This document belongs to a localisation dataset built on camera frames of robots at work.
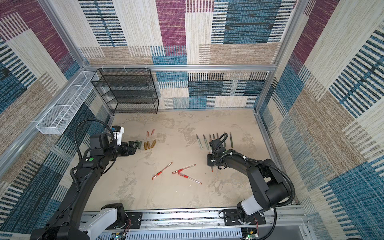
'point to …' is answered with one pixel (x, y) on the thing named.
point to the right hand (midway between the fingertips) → (212, 162)
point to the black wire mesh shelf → (127, 90)
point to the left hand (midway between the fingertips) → (131, 141)
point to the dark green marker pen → (225, 140)
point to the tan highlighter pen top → (217, 135)
